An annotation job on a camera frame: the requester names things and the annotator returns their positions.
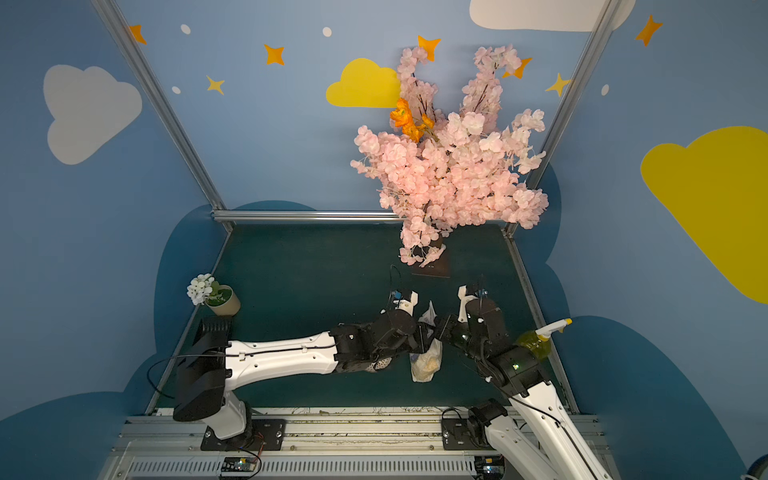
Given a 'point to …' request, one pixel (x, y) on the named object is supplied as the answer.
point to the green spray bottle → (538, 341)
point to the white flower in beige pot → (202, 288)
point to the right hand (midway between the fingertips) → (437, 315)
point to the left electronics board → (239, 464)
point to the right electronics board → (489, 467)
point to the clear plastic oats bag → (424, 365)
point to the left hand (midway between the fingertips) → (438, 328)
